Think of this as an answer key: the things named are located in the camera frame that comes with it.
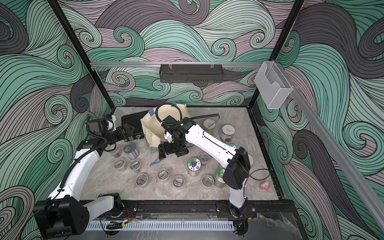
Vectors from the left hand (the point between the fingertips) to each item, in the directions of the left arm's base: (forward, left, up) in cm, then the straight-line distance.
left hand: (127, 128), depth 80 cm
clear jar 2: (-14, -4, -16) cm, 22 cm away
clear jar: (-14, +5, -16) cm, 22 cm away
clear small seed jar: (-22, -45, -16) cm, 52 cm away
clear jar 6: (-10, -43, -16) cm, 47 cm away
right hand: (-16, -23, -3) cm, 29 cm away
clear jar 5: (-23, -29, -16) cm, 40 cm away
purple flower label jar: (-15, -37, -13) cm, 42 cm away
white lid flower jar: (-24, -50, -14) cm, 57 cm away
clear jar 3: (-22, -9, -16) cm, 29 cm away
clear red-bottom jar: (-6, +9, -16) cm, 19 cm away
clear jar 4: (-19, -20, -16) cm, 32 cm away
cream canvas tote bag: (+12, -10, -9) cm, 17 cm away
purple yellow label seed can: (-5, +1, -14) cm, 15 cm away
